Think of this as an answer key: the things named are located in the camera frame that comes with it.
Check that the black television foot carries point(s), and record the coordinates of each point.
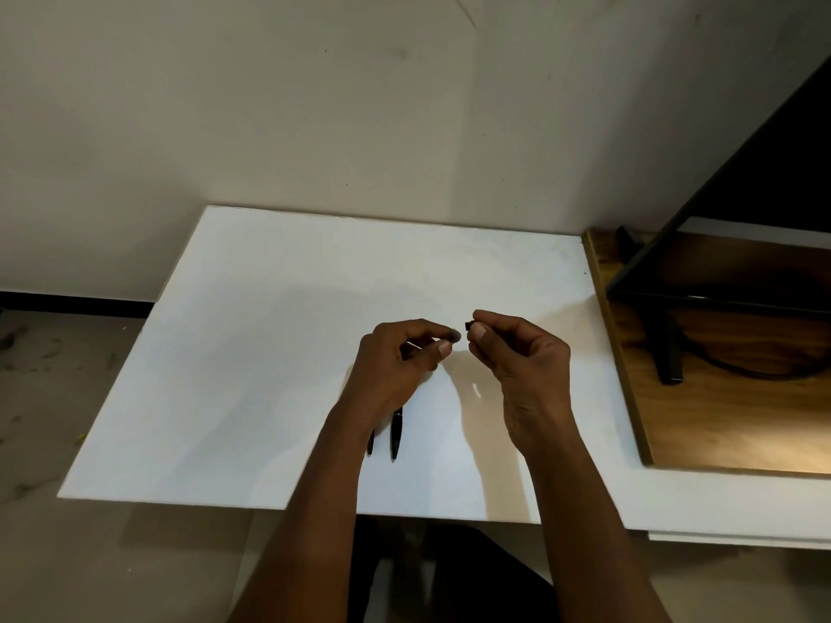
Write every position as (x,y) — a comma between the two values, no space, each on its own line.
(669,366)

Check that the person's right hand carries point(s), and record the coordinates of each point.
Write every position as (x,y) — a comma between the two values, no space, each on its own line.
(532,389)

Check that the person's right forearm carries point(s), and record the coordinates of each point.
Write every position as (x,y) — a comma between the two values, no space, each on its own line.
(591,551)

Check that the person's left hand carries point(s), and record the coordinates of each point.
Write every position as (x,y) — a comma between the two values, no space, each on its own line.
(383,382)

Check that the brown wooden board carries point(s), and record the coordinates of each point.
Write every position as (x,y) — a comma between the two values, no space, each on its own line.
(720,428)

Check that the person's left forearm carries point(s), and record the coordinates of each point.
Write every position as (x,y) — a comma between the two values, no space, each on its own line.
(298,545)

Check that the black skirting board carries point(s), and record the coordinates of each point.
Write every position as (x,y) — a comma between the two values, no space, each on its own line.
(78,304)

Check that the black television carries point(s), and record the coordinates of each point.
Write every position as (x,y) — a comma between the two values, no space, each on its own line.
(772,175)

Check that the person's black trousers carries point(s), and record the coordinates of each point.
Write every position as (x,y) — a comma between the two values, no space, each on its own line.
(493,583)

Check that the black mechanical pencil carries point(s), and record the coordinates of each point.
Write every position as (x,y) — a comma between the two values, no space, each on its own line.
(371,444)
(396,434)

